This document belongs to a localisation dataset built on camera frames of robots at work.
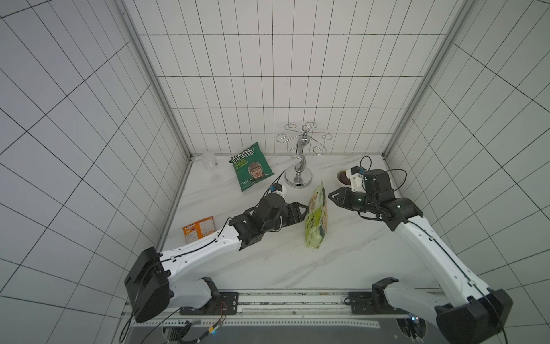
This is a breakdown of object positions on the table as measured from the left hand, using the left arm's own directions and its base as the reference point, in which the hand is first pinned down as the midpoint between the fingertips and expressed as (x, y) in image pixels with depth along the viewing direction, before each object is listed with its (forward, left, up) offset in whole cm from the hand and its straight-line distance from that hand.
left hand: (300, 215), depth 74 cm
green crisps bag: (+35, +22, -13) cm, 43 cm away
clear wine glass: (+32, +41, -7) cm, 52 cm away
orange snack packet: (+2, +41, -16) cm, 44 cm away
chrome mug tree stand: (+32, -2, -17) cm, 36 cm away
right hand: (+5, -8, +4) cm, 11 cm away
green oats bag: (0, -7, -7) cm, 9 cm away
